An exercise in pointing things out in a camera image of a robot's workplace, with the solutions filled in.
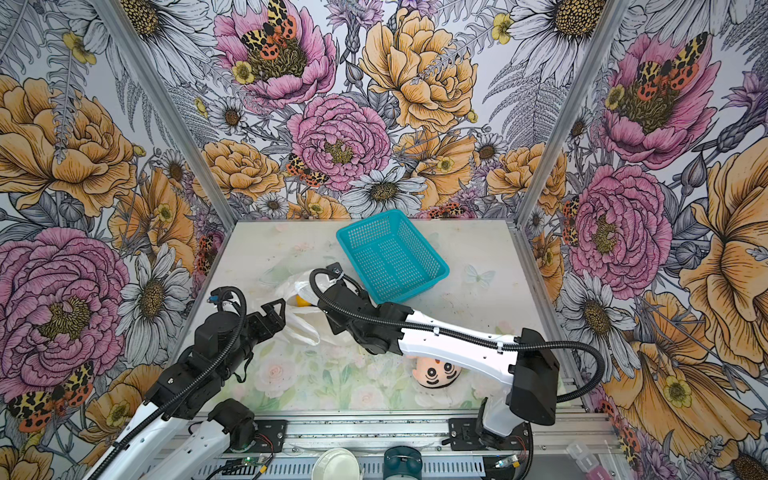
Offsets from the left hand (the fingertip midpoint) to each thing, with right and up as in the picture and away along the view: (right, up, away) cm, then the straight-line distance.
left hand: (272, 315), depth 74 cm
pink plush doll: (+40, -15, +3) cm, 43 cm away
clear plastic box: (+74, -32, -4) cm, 80 cm away
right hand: (+17, +2, 0) cm, 17 cm away
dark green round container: (+31, -28, -10) cm, 43 cm away
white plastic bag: (+8, -1, +1) cm, 8 cm away
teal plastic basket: (+29, +13, +37) cm, 49 cm away
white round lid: (+16, -34, -3) cm, 38 cm away
